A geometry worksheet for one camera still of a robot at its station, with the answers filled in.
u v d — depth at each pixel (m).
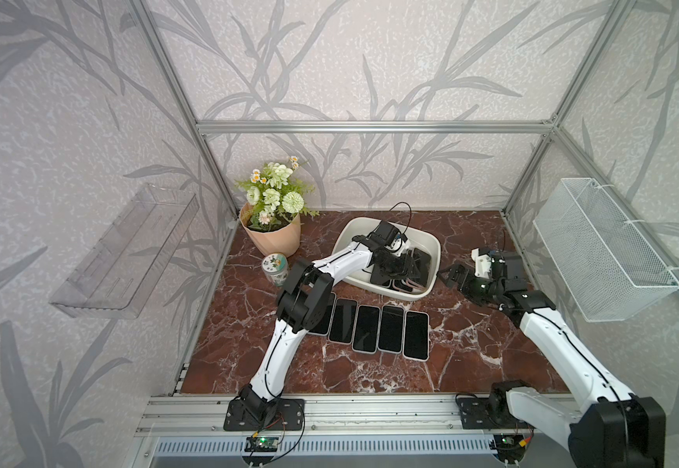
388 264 0.85
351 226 1.07
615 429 0.38
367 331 0.53
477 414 0.73
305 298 0.58
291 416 0.73
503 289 0.62
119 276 0.67
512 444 0.74
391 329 0.89
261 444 0.71
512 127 0.94
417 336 0.87
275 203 0.84
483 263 0.74
